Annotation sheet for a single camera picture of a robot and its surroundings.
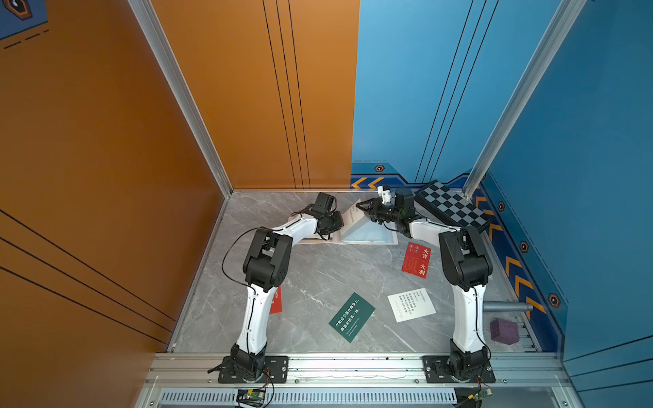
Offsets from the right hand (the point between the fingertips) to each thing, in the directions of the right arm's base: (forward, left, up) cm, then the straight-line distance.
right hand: (359, 207), depth 97 cm
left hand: (+1, +5, -9) cm, 10 cm away
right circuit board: (-57, -32, -14) cm, 67 cm away
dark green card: (-37, +4, -14) cm, 39 cm away
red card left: (-32, +29, -14) cm, 46 cm away
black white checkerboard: (+11, -43, -11) cm, 46 cm away
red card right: (-15, -22, -14) cm, 30 cm away
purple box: (-42, -42, -10) cm, 60 cm away
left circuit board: (-58, +32, -16) cm, 68 cm away
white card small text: (-33, -17, -14) cm, 39 cm away
